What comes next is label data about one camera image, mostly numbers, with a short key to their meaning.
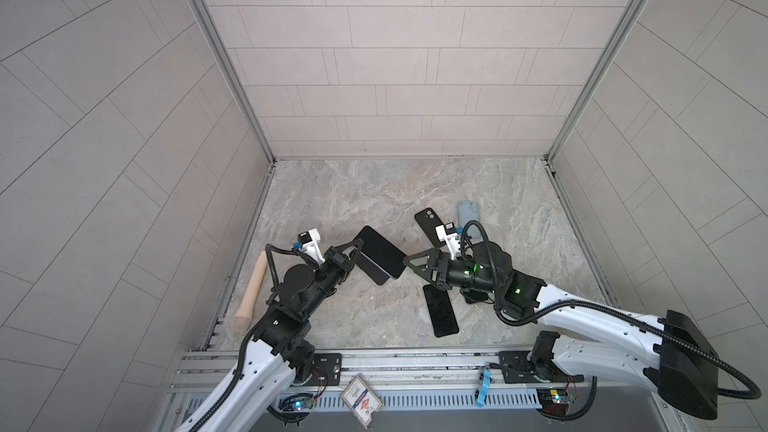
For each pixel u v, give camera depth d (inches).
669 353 16.1
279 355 20.1
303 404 25.3
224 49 34.0
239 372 18.8
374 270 27.3
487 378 27.0
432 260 23.6
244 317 29.5
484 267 21.6
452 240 26.3
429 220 39.0
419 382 27.9
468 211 40.1
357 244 27.3
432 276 24.0
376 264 27.1
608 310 18.4
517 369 27.9
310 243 25.9
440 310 30.2
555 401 26.7
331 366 27.9
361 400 25.9
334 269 24.8
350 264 24.9
